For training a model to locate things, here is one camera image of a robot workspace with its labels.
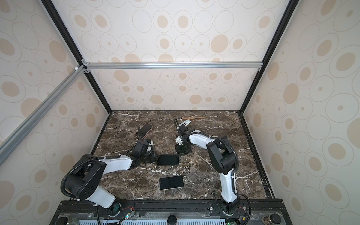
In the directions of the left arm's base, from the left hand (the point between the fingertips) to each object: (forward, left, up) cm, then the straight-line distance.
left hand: (162, 154), depth 91 cm
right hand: (+1, -11, -4) cm, 12 cm away
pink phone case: (+18, +14, -3) cm, 23 cm away
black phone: (+20, +16, -1) cm, 26 cm away
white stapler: (+27, -15, -1) cm, 31 cm away
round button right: (-35, -55, +8) cm, 65 cm away
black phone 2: (-16, -6, -3) cm, 18 cm away
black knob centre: (-36, -9, +7) cm, 37 cm away
